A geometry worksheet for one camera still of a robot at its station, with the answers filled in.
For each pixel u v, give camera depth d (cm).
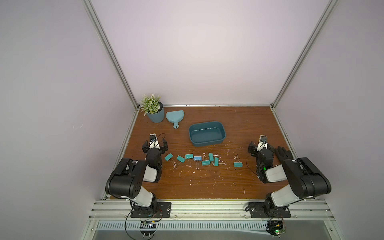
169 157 90
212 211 74
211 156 92
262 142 77
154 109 99
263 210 72
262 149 77
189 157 91
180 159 90
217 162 89
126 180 45
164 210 73
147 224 72
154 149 72
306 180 45
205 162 90
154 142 76
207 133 103
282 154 92
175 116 113
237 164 88
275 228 68
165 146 85
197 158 90
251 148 85
